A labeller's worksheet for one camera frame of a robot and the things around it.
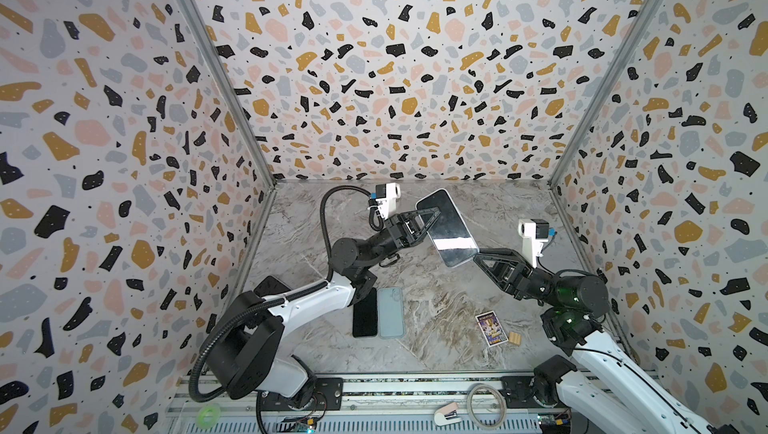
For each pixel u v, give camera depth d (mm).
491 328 835
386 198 614
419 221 595
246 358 416
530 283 524
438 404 731
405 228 584
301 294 502
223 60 873
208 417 709
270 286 947
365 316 873
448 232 577
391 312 893
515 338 818
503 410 710
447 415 700
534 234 539
